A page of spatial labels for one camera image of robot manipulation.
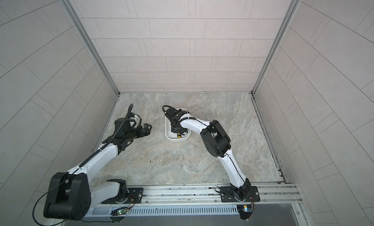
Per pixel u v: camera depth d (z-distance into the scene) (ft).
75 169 1.42
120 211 2.13
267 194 2.37
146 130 2.52
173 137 2.95
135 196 2.30
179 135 2.94
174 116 2.40
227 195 2.32
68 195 1.28
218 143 1.81
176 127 2.38
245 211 2.22
